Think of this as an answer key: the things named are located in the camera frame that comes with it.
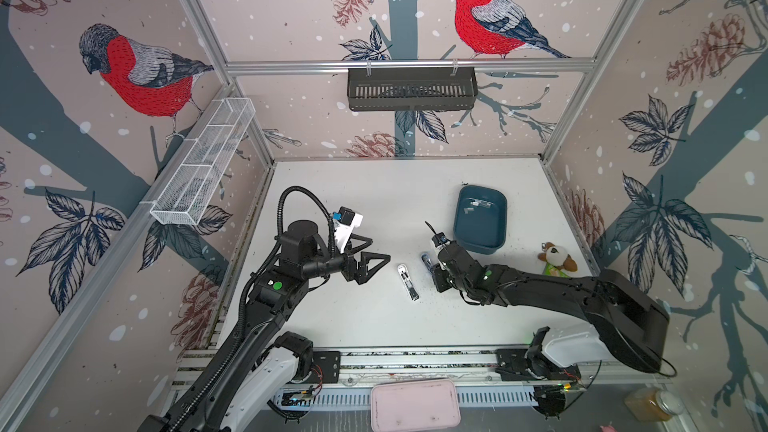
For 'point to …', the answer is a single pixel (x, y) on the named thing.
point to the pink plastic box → (414, 405)
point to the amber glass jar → (652, 405)
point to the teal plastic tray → (480, 219)
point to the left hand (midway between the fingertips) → (377, 252)
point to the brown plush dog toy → (556, 259)
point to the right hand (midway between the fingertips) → (431, 271)
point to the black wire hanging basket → (412, 89)
